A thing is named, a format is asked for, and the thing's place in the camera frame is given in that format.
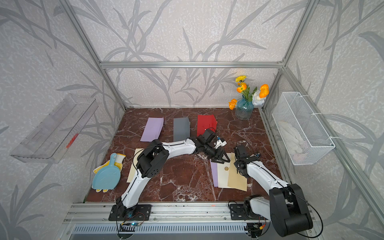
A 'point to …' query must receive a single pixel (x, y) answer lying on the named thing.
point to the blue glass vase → (244, 108)
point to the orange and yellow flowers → (243, 88)
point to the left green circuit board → (137, 224)
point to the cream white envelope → (223, 175)
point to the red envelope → (204, 122)
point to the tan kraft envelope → (236, 180)
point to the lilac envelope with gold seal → (153, 129)
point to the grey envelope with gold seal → (181, 129)
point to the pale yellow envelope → (133, 171)
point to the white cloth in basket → (297, 146)
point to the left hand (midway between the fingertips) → (226, 161)
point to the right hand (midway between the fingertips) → (240, 165)
